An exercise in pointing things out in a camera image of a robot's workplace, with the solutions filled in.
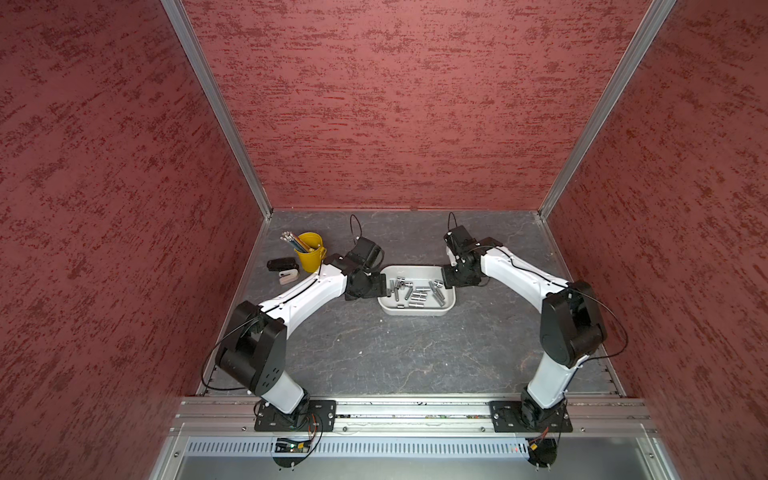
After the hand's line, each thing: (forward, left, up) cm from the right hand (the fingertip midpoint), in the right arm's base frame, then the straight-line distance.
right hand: (453, 285), depth 91 cm
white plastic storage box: (+2, +11, -6) cm, 13 cm away
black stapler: (+15, +59, -6) cm, 61 cm away
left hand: (-4, +25, +2) cm, 26 cm away
